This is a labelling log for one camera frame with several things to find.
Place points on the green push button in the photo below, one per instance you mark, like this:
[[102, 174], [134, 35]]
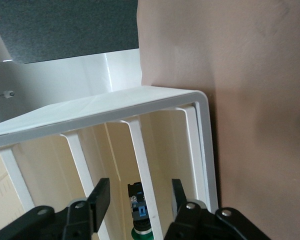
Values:
[[140, 215]]

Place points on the white empty drawer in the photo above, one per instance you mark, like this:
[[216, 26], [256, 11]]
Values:
[[76, 155], [190, 140], [15, 170]]

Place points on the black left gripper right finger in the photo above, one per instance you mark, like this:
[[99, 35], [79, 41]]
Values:
[[190, 220]]

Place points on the white drawer cabinet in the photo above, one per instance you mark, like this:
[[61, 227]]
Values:
[[90, 107]]

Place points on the white drawer holding button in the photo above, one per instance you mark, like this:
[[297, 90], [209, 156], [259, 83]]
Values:
[[140, 155]]

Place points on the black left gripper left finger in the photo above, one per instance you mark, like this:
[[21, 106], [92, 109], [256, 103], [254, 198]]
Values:
[[100, 200]]

